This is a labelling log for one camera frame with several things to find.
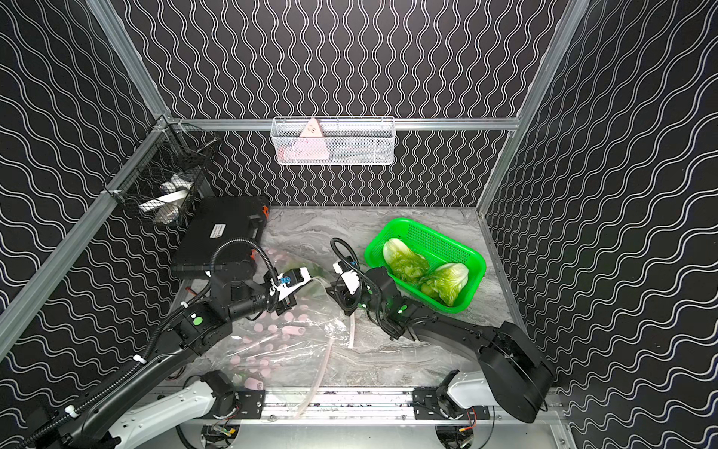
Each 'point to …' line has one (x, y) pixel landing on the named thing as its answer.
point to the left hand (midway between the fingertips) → (307, 271)
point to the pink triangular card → (311, 144)
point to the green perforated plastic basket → (437, 249)
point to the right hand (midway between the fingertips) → (330, 285)
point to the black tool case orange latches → (223, 229)
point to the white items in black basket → (170, 197)
